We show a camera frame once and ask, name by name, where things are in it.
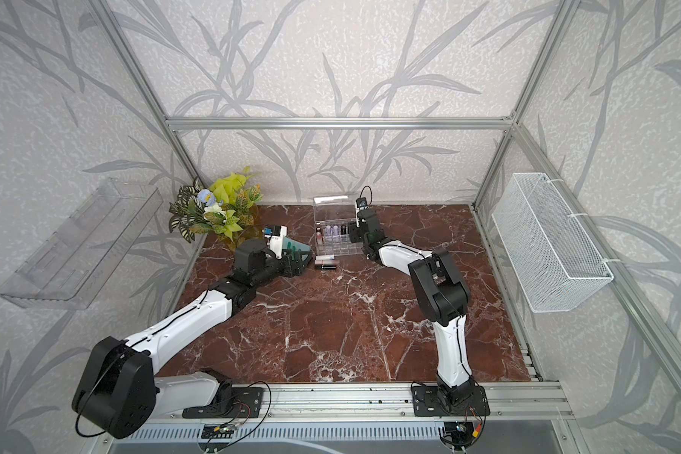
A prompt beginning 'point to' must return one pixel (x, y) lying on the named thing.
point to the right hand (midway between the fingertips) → (358, 219)
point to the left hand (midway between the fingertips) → (302, 252)
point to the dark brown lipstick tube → (319, 235)
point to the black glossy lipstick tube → (343, 229)
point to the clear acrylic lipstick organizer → (332, 215)
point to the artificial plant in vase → (224, 208)
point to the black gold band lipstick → (322, 267)
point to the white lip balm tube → (325, 257)
